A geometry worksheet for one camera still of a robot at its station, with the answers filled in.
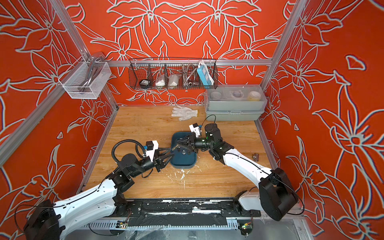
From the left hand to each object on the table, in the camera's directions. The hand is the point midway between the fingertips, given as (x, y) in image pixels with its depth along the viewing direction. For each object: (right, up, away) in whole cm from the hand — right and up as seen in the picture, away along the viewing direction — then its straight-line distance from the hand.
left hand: (172, 151), depth 69 cm
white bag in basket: (-10, +39, +21) cm, 46 cm away
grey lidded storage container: (+46, +27, +36) cm, 65 cm away
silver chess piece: (+4, -6, +23) cm, 24 cm away
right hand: (+2, +3, 0) cm, 3 cm away
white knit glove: (+6, +20, +45) cm, 49 cm away
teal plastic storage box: (+5, -8, +23) cm, 25 cm away
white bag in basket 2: (-3, +41, +26) cm, 48 cm away
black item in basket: (-21, +39, +26) cm, 51 cm away
